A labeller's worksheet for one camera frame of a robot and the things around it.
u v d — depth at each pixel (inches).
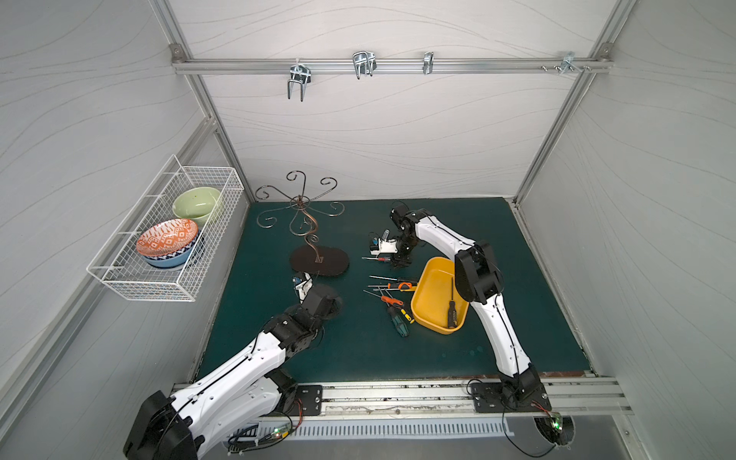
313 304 24.0
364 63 30.2
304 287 28.2
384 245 36.6
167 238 25.1
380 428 27.7
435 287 36.7
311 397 28.9
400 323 33.6
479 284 25.1
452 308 35.0
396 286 36.5
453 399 29.5
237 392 18.5
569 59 30.1
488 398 28.9
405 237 34.3
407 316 33.9
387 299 35.6
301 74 30.8
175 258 22.6
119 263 22.5
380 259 39.9
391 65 31.3
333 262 39.8
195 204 28.8
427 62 29.4
